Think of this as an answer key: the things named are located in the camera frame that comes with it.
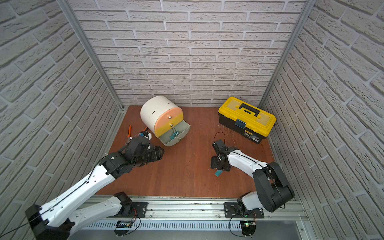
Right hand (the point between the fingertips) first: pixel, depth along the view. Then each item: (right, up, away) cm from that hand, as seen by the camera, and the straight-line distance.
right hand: (218, 166), depth 89 cm
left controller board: (-50, -24, -16) cm, 58 cm away
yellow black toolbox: (+18, +29, +3) cm, 35 cm away
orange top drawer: (-32, +30, -2) cm, 44 cm away
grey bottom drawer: (-22, +23, +11) cm, 34 cm away
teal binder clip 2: (-1, -3, -4) cm, 5 cm away
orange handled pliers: (-60, +16, +11) cm, 64 cm away
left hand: (-31, +13, -15) cm, 36 cm away
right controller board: (+12, -25, -18) cm, 33 cm away
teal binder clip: (-29, +19, +11) cm, 36 cm away
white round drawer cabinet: (-41, +36, +3) cm, 55 cm away
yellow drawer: (-36, +22, -3) cm, 42 cm away
